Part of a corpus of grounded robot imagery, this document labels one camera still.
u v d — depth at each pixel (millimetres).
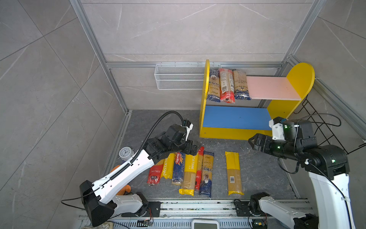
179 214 730
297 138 404
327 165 328
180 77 956
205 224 659
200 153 921
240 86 714
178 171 797
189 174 798
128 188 790
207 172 837
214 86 723
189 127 625
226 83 730
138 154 453
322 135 660
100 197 380
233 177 818
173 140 519
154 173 836
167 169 854
